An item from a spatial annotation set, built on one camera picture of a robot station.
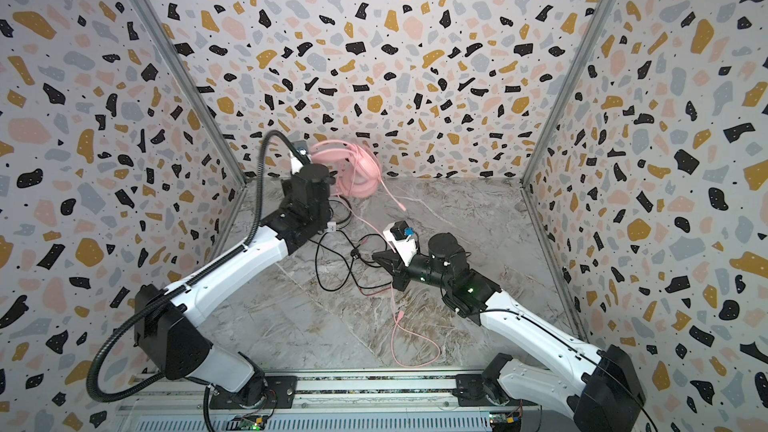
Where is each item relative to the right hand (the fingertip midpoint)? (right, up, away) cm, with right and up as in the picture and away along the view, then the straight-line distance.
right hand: (371, 253), depth 68 cm
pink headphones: (-4, +19, +7) cm, 20 cm away
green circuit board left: (-29, -41, +3) cm, 51 cm away
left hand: (-19, +22, +5) cm, 29 cm away
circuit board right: (+32, -41, +4) cm, 52 cm away
